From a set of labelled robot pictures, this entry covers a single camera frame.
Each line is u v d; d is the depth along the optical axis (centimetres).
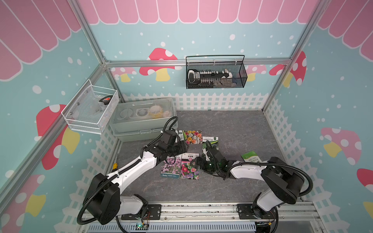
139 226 72
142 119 95
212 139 103
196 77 88
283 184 45
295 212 76
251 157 94
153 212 75
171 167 90
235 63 89
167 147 63
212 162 68
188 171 89
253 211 66
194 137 105
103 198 41
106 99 79
